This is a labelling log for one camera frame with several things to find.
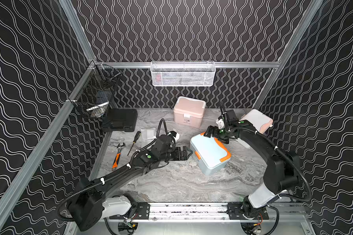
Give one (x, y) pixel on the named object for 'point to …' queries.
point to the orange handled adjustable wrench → (116, 160)
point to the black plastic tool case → (120, 119)
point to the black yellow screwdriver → (137, 136)
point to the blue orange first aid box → (211, 155)
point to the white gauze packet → (149, 133)
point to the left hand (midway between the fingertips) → (187, 150)
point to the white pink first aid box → (261, 123)
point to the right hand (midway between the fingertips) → (211, 136)
